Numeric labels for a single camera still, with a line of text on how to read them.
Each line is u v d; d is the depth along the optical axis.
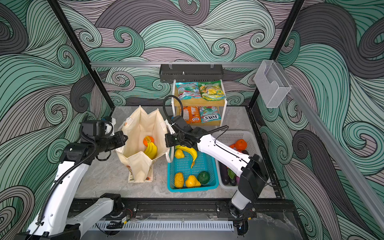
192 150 0.90
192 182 0.78
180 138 0.57
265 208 0.74
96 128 0.51
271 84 0.80
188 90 0.78
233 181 0.79
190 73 0.95
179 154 0.88
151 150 0.88
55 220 0.37
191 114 0.92
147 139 0.88
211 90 0.78
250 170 0.42
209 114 0.91
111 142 0.58
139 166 0.74
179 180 0.79
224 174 0.80
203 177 0.79
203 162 0.90
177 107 0.79
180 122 0.58
